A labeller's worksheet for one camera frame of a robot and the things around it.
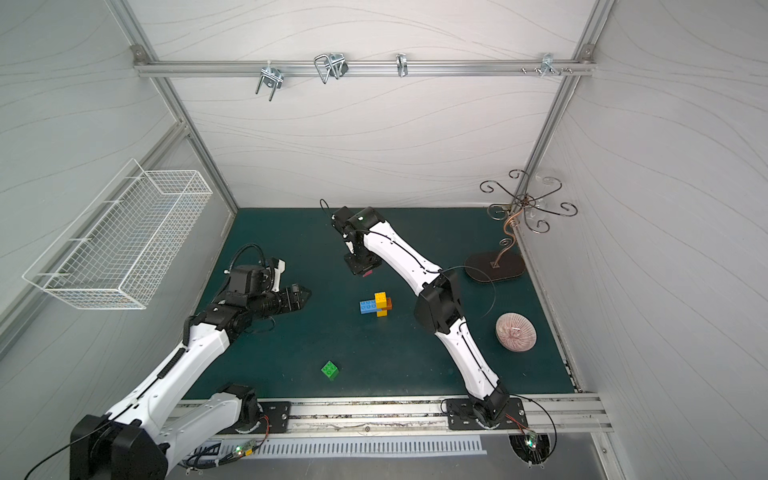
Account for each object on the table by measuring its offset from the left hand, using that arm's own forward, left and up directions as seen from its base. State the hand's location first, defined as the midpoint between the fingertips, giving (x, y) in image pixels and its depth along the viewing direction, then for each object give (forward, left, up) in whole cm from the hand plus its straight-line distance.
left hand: (302, 295), depth 81 cm
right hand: (+10, -16, -1) cm, 19 cm away
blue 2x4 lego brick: (+1, -18, -9) cm, 20 cm away
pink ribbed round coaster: (-4, -61, -12) cm, 62 cm away
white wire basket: (-3, +39, +20) cm, 44 cm away
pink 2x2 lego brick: (+4, -18, +4) cm, 19 cm away
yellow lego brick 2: (+1, -21, -5) cm, 22 cm away
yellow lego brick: (+1, -22, -12) cm, 25 cm away
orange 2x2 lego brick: (+1, -24, -7) cm, 25 cm away
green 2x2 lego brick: (-17, -9, -10) cm, 21 cm away
